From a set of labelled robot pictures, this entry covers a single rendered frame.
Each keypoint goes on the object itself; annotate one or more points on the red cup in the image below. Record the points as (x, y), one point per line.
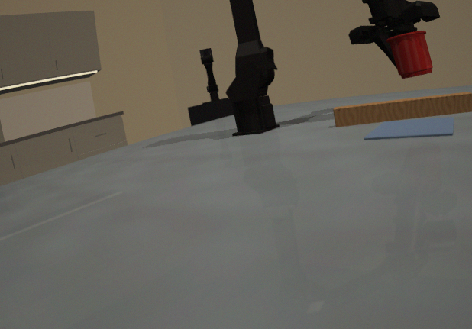
(411, 55)

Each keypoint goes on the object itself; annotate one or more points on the brown wooden plank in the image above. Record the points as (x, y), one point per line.
(408, 108)

